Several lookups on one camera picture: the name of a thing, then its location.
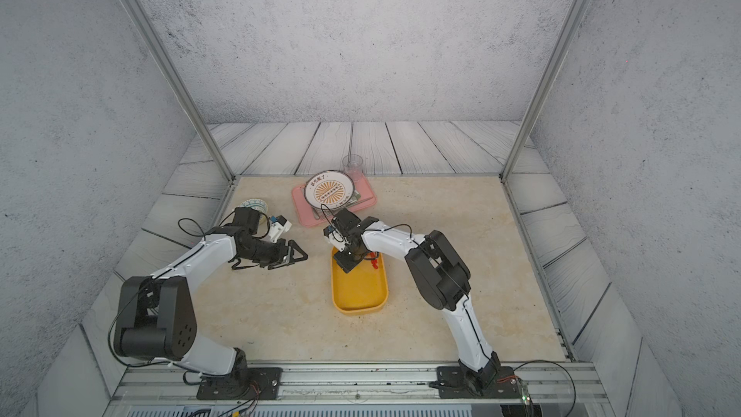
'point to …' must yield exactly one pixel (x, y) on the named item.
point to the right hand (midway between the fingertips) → (345, 263)
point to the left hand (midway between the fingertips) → (302, 258)
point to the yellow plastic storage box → (361, 290)
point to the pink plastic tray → (310, 214)
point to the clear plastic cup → (353, 166)
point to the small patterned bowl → (258, 205)
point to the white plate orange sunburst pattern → (329, 189)
